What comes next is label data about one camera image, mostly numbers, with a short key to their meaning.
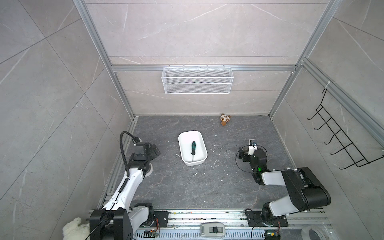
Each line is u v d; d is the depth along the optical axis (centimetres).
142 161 63
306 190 45
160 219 73
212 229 67
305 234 69
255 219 73
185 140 103
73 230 54
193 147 98
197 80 101
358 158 59
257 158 70
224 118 114
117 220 39
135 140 71
